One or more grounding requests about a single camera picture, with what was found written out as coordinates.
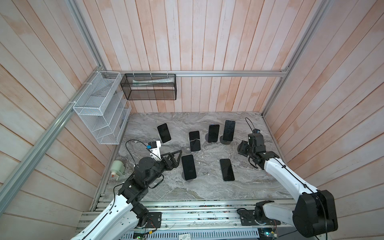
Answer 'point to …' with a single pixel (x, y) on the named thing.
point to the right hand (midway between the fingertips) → (244, 144)
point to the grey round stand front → (183, 175)
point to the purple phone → (195, 144)
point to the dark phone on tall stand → (229, 127)
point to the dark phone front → (188, 166)
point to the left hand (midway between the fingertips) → (177, 156)
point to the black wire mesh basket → (149, 86)
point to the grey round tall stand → (224, 142)
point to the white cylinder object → (117, 168)
